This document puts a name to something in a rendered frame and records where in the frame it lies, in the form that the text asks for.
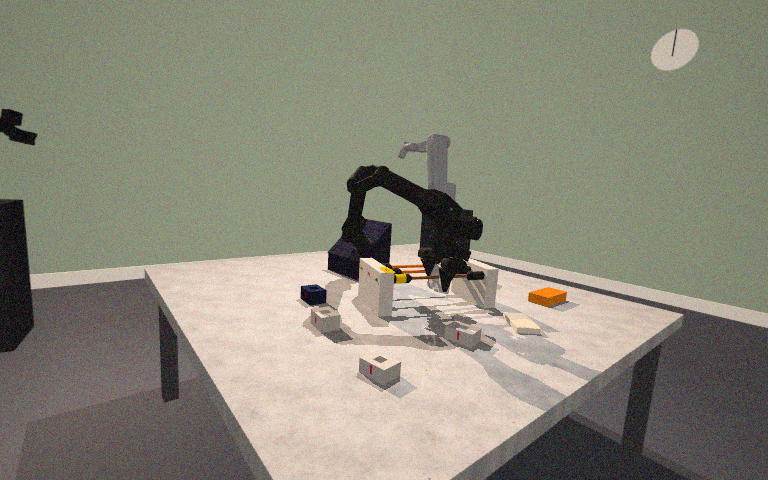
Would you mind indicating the orange rectangular block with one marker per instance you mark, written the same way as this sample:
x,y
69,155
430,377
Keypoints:
x,y
547,296

